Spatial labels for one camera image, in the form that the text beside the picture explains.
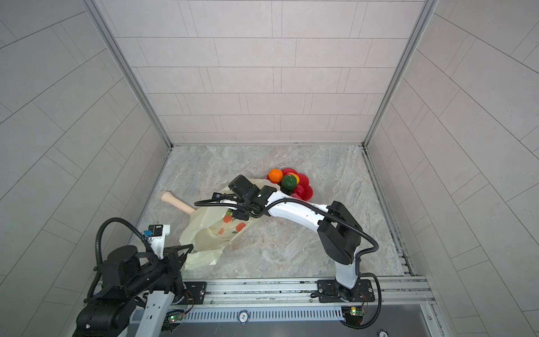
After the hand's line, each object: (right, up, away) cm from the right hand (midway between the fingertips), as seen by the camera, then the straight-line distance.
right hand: (233, 206), depth 81 cm
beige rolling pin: (-32, +2, +10) cm, 34 cm away
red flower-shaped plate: (+29, +4, +12) cm, 32 cm away
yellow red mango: (+26, +10, +13) cm, 31 cm away
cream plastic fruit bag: (-11, -10, +2) cm, 15 cm away
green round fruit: (+22, +9, +8) cm, 25 cm away
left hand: (-8, -8, -17) cm, 21 cm away
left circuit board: (-14, -30, -17) cm, 38 cm away
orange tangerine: (+16, +11, +13) cm, 23 cm away
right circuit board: (+42, -33, -13) cm, 55 cm away
